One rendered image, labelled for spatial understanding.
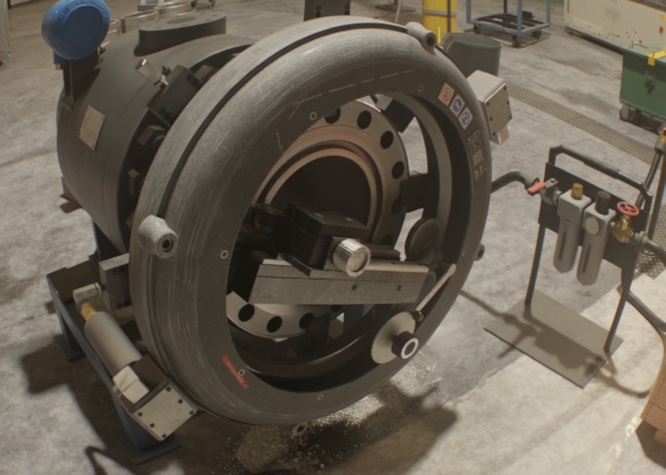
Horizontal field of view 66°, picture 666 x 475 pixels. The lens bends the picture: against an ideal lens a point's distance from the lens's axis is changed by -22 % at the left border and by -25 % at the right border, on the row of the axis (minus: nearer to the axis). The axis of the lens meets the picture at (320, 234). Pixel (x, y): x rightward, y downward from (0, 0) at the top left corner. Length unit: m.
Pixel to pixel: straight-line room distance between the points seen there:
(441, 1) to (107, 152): 3.66
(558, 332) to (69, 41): 1.61
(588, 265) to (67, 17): 1.49
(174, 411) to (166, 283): 0.25
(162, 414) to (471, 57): 3.05
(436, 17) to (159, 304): 3.97
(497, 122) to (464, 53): 2.42
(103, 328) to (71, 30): 0.68
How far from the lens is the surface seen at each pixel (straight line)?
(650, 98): 4.18
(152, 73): 0.86
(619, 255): 1.74
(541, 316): 1.98
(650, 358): 1.96
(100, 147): 1.27
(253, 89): 0.83
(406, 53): 0.97
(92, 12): 1.43
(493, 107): 1.26
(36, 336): 1.99
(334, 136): 1.08
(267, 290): 0.91
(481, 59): 3.70
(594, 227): 1.64
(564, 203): 1.68
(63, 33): 1.41
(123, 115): 1.22
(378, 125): 1.15
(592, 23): 7.49
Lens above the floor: 1.15
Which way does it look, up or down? 30 degrees down
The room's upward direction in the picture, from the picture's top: straight up
